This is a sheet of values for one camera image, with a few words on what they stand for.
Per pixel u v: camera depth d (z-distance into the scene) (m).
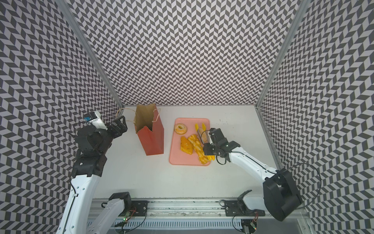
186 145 0.91
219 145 0.64
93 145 0.49
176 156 0.91
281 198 0.41
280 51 0.84
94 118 0.55
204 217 0.72
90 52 0.89
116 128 0.60
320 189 0.67
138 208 0.72
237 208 0.66
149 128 0.75
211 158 0.78
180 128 1.02
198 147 0.92
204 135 0.95
